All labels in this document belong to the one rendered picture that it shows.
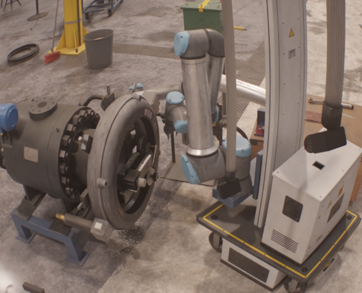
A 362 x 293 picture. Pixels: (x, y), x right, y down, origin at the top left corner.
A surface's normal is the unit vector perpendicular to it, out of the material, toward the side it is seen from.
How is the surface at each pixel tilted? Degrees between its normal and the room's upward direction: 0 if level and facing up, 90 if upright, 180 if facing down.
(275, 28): 90
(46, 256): 0
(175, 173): 0
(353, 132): 0
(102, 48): 95
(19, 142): 52
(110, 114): 12
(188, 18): 90
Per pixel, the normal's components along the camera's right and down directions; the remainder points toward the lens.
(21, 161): -0.33, 0.29
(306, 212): -0.74, 0.40
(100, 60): 0.24, 0.59
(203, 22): -0.27, 0.54
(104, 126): -0.18, -0.51
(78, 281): -0.05, -0.83
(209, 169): 0.30, 0.36
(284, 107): 0.67, 0.38
